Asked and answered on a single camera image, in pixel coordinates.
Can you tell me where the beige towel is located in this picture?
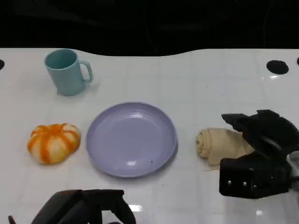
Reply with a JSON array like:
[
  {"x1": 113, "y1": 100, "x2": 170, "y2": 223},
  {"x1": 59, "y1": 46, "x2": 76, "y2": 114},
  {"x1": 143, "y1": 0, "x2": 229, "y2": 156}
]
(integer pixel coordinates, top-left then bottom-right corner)
[{"x1": 195, "y1": 127, "x2": 256, "y2": 168}]

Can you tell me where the lilac plate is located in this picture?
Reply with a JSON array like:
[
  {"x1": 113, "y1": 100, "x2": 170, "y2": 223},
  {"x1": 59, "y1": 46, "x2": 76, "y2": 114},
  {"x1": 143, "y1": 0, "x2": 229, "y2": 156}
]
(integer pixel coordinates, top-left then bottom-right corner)
[{"x1": 85, "y1": 102, "x2": 178, "y2": 179}]

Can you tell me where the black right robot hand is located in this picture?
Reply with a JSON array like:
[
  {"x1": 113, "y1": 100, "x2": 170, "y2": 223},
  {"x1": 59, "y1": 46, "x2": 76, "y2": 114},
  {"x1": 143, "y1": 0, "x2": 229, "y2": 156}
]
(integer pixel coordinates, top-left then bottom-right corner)
[{"x1": 221, "y1": 109, "x2": 299, "y2": 161}]

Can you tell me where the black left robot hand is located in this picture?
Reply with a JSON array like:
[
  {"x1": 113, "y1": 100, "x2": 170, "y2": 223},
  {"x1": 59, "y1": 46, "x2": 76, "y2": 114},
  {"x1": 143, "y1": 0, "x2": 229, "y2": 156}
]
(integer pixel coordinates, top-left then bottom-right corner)
[{"x1": 32, "y1": 189, "x2": 137, "y2": 224}]

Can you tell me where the black backdrop cloth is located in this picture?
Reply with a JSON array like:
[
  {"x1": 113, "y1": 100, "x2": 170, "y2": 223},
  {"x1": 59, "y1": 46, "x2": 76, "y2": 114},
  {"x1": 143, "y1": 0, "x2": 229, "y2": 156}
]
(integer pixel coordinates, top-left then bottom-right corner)
[{"x1": 0, "y1": 0, "x2": 299, "y2": 56}]

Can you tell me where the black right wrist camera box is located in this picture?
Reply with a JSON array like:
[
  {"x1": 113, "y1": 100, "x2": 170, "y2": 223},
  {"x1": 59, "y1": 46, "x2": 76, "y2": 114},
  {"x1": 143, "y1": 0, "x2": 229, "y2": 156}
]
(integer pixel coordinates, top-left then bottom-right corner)
[{"x1": 219, "y1": 153, "x2": 292, "y2": 199}]

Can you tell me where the orange and white bread roll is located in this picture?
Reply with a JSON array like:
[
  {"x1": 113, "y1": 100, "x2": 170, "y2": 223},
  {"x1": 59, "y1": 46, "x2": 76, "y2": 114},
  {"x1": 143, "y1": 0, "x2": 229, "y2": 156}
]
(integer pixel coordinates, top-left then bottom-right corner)
[{"x1": 27, "y1": 123, "x2": 81, "y2": 165}]

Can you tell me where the pale green mug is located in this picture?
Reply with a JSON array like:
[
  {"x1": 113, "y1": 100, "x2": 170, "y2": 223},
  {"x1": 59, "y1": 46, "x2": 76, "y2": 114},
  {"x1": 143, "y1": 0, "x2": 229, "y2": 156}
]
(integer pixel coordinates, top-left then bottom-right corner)
[{"x1": 44, "y1": 48, "x2": 93, "y2": 97}]

